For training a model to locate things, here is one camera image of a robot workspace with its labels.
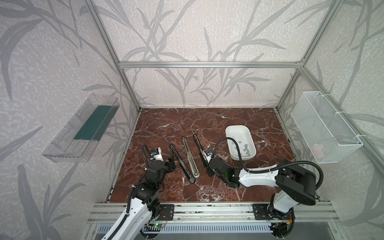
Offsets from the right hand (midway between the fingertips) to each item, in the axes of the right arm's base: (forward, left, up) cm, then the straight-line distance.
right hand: (206, 156), depth 87 cm
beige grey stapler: (-4, +7, -5) cm, 10 cm away
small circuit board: (-33, +23, -6) cm, 40 cm away
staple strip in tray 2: (+6, -27, -7) cm, 29 cm away
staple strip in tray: (+8, -27, -6) cm, 28 cm away
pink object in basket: (-4, -55, +14) cm, 57 cm away
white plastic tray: (+19, -28, -8) cm, 34 cm away
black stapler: (+8, +4, -6) cm, 10 cm away
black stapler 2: (-5, +14, -5) cm, 15 cm away
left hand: (0, +20, +5) cm, 20 cm away
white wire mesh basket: (-6, -51, +27) cm, 59 cm away
